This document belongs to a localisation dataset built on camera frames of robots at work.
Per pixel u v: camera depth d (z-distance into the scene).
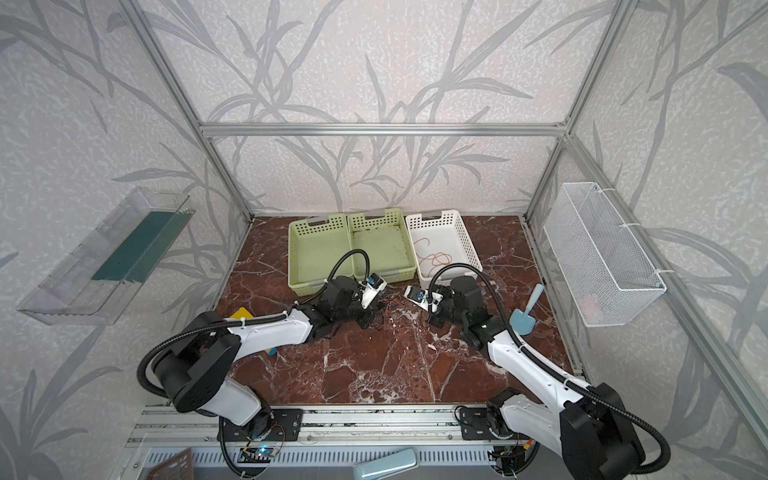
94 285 0.64
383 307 0.84
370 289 0.77
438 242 1.13
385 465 0.64
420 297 0.68
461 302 0.63
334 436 0.73
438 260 1.05
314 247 1.12
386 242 1.10
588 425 0.39
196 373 0.44
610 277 0.60
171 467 0.69
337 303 0.69
